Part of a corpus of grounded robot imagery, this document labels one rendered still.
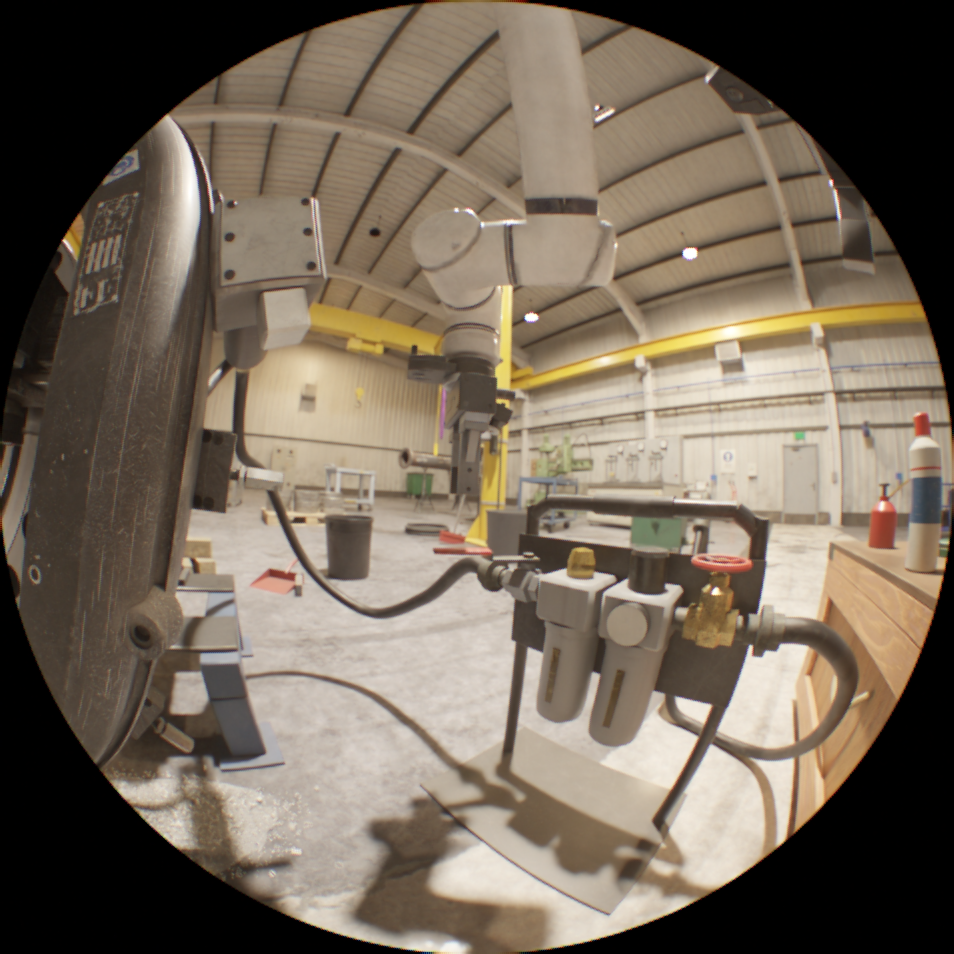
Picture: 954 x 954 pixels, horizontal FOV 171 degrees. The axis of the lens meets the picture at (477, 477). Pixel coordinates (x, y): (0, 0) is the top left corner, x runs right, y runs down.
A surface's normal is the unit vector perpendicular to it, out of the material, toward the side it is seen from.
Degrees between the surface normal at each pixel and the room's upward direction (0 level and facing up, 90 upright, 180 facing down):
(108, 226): 90
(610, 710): 90
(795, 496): 90
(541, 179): 133
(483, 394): 90
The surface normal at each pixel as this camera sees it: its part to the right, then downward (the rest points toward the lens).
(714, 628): -0.61, -0.56
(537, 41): -0.28, 0.72
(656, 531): -0.69, -0.07
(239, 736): 0.67, 0.00
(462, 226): -0.24, -0.04
